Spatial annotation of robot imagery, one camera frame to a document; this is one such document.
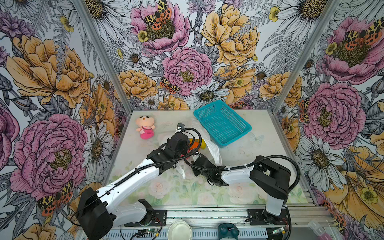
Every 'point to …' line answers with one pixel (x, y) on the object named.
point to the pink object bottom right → (319, 231)
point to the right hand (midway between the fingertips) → (194, 164)
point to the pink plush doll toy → (145, 123)
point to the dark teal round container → (228, 231)
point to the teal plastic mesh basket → (224, 124)
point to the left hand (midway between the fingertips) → (179, 143)
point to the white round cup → (179, 230)
